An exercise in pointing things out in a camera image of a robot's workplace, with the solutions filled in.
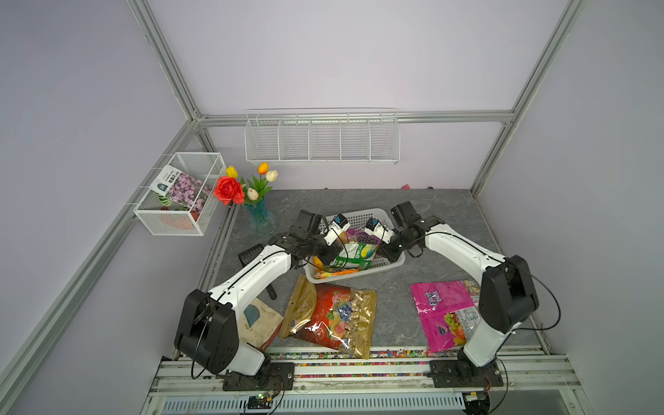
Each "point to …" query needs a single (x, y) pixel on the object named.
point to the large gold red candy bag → (335, 316)
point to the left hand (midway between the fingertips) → (339, 247)
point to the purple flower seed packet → (175, 188)
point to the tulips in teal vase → (262, 219)
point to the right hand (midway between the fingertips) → (380, 248)
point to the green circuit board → (259, 401)
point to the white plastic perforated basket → (356, 220)
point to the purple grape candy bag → (362, 238)
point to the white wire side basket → (165, 220)
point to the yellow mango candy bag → (317, 263)
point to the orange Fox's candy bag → (343, 271)
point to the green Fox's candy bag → (354, 254)
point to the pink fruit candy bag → (437, 303)
